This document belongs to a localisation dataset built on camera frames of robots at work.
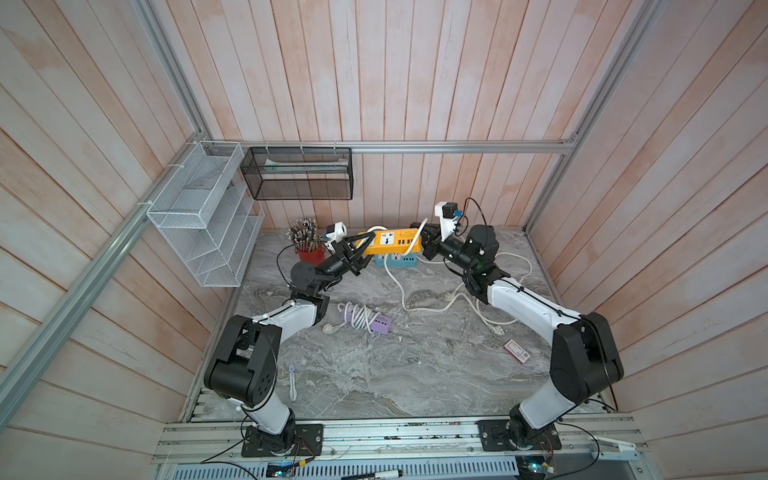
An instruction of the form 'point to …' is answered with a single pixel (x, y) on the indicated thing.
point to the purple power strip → (382, 324)
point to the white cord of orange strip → (395, 283)
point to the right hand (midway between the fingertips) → (411, 224)
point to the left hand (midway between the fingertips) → (378, 242)
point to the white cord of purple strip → (359, 316)
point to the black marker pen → (376, 475)
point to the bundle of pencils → (304, 234)
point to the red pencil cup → (314, 257)
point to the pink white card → (517, 352)
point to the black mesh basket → (300, 173)
